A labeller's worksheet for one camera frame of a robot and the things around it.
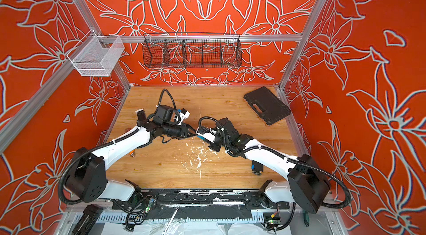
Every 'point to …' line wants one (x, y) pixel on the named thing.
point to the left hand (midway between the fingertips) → (195, 132)
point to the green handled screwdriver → (306, 218)
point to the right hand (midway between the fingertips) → (205, 134)
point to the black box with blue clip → (257, 168)
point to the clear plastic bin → (96, 55)
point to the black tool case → (269, 106)
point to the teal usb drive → (201, 137)
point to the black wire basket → (191, 50)
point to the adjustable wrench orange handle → (131, 152)
